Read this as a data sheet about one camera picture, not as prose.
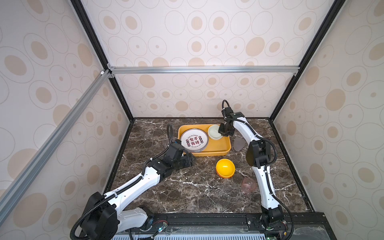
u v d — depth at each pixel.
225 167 0.90
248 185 0.85
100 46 0.81
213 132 1.06
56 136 0.56
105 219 0.38
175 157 0.62
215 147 1.01
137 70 0.90
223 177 0.86
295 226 0.73
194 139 1.03
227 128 0.90
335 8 0.69
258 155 0.65
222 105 0.89
